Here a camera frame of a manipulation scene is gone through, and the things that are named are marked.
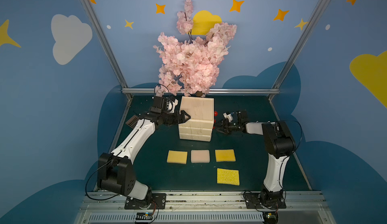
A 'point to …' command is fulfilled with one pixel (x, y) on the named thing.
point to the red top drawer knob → (215, 113)
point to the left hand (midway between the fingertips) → (185, 116)
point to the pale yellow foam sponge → (177, 157)
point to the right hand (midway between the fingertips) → (217, 126)
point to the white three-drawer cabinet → (199, 127)
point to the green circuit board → (144, 216)
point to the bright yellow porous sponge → (228, 176)
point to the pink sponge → (200, 156)
